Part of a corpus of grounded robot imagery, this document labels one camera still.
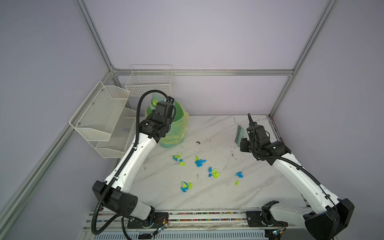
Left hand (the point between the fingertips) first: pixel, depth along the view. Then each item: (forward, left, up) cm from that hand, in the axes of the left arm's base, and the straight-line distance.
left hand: (156, 115), depth 73 cm
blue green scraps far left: (-5, -7, -33) cm, 34 cm away
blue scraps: (-8, -22, -34) cm, 41 cm away
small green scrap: (-21, -44, -34) cm, 59 cm away
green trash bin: (-1, -9, -14) cm, 17 cm away
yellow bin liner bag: (+2, -10, -13) cm, 16 cm away
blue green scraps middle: (-15, -31, -33) cm, 48 cm away
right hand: (-7, -45, -12) cm, 47 cm away
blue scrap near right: (-16, -47, -33) cm, 59 cm away
